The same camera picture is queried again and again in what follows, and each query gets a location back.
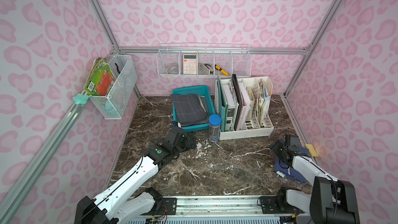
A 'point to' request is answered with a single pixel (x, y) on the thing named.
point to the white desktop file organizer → (259, 122)
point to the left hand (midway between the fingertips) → (189, 137)
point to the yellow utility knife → (218, 68)
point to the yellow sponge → (312, 150)
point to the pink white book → (244, 106)
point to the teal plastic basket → (202, 90)
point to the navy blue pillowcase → (283, 169)
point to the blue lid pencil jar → (214, 121)
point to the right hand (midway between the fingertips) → (275, 146)
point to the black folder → (238, 94)
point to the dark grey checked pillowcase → (190, 109)
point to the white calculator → (189, 64)
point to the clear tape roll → (172, 70)
